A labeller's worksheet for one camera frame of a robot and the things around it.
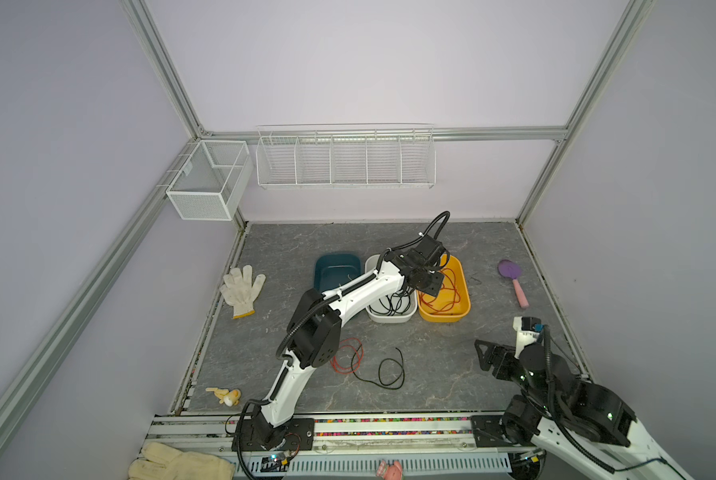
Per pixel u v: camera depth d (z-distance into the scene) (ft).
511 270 3.44
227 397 2.58
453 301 3.22
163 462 2.29
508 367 2.03
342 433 2.47
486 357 2.15
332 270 3.45
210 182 3.34
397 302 3.07
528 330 2.00
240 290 3.34
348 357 2.85
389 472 2.19
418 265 2.13
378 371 2.77
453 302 3.21
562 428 1.63
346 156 3.22
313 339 1.73
